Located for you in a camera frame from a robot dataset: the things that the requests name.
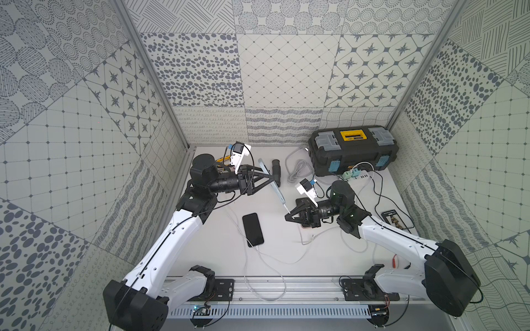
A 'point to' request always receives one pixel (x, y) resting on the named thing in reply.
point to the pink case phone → (309, 227)
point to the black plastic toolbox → (335, 151)
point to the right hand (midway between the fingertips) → (287, 220)
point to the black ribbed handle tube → (277, 172)
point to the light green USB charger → (346, 174)
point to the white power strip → (365, 176)
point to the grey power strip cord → (301, 169)
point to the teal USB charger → (355, 172)
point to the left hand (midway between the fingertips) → (266, 169)
